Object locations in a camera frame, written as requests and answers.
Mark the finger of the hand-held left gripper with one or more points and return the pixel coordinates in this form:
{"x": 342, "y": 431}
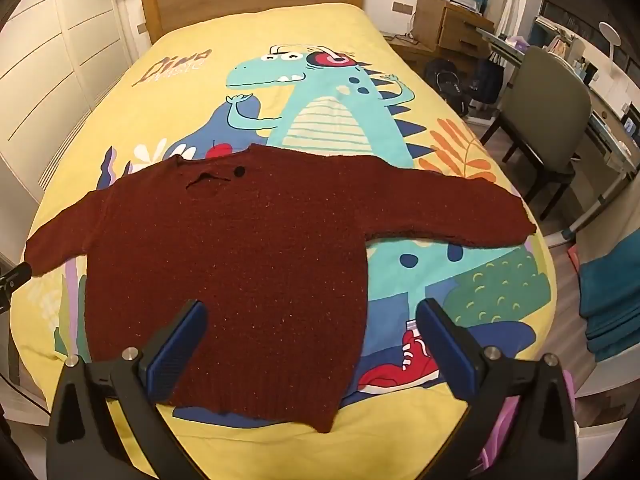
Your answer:
{"x": 14, "y": 280}

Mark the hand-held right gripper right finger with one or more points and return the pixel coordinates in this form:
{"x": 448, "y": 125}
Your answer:
{"x": 445, "y": 350}

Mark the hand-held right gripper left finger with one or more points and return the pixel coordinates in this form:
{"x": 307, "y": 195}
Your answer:
{"x": 176, "y": 345}

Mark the maroon knit sweater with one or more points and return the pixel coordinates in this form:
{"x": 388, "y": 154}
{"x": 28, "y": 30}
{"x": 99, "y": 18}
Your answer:
{"x": 240, "y": 260}

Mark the teal folded cloth stack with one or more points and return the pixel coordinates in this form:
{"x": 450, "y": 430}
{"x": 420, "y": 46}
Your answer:
{"x": 612, "y": 305}

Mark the white wardrobe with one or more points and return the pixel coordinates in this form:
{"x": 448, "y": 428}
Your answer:
{"x": 50, "y": 60}

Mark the cluttered study desk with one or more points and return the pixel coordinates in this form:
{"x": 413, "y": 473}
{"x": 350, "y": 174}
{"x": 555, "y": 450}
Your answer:
{"x": 610, "y": 145}

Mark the black bag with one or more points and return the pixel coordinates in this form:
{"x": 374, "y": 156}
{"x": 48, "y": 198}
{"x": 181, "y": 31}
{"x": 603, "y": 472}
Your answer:
{"x": 447, "y": 85}

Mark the grey-green chair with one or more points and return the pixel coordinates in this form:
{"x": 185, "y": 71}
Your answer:
{"x": 545, "y": 100}

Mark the dark blue bag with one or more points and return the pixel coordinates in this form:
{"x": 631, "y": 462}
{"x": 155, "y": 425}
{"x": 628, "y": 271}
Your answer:
{"x": 487, "y": 82}

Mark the wooden drawer cabinet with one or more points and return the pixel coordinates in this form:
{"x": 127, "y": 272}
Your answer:
{"x": 460, "y": 30}

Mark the yellow dinosaur print bedsheet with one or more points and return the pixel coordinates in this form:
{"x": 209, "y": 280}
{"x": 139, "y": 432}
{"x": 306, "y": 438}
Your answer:
{"x": 325, "y": 45}

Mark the white desk lamp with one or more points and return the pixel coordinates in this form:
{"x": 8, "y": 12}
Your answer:
{"x": 611, "y": 35}

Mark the wall socket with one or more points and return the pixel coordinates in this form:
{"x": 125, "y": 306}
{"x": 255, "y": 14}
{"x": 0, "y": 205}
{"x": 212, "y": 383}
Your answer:
{"x": 401, "y": 7}

